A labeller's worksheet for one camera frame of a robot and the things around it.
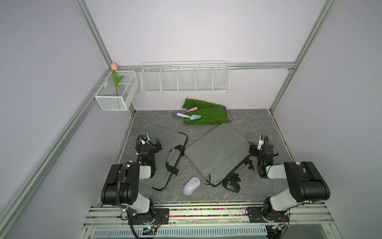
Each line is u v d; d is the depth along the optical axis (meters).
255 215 0.74
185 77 1.02
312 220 0.74
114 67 0.89
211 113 1.15
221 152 0.94
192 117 1.13
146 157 0.72
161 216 0.74
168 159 0.90
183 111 1.19
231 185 0.82
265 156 0.71
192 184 0.81
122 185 0.42
